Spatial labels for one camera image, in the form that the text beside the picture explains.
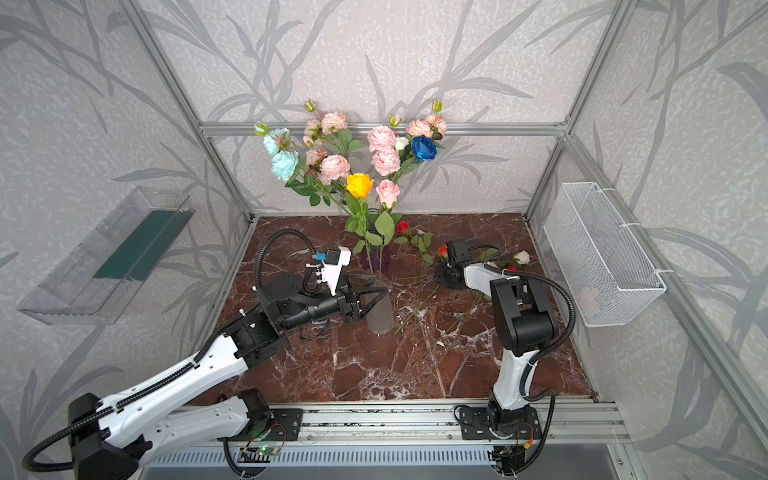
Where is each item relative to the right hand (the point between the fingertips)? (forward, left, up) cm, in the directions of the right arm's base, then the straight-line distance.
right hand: (440, 267), depth 102 cm
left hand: (-25, +16, +32) cm, 44 cm away
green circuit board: (-52, +49, -4) cm, 72 cm away
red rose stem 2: (+6, -1, +1) cm, 7 cm away
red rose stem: (+11, +6, 0) cm, 13 cm away
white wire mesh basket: (-24, -30, +32) cm, 50 cm away
